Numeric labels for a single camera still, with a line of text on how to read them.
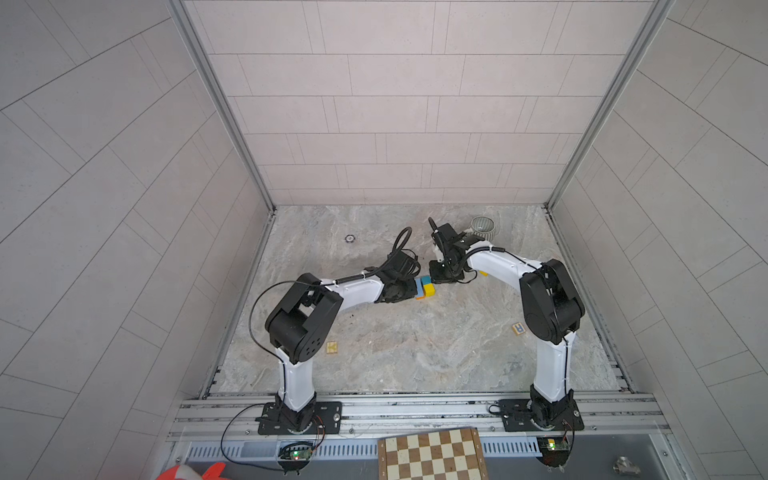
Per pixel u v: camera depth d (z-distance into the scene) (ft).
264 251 3.41
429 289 2.99
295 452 2.11
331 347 2.65
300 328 1.57
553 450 2.23
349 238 3.52
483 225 3.56
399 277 2.42
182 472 1.99
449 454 2.11
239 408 2.40
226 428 2.27
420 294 2.98
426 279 2.79
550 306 1.69
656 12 2.33
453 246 2.36
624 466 2.10
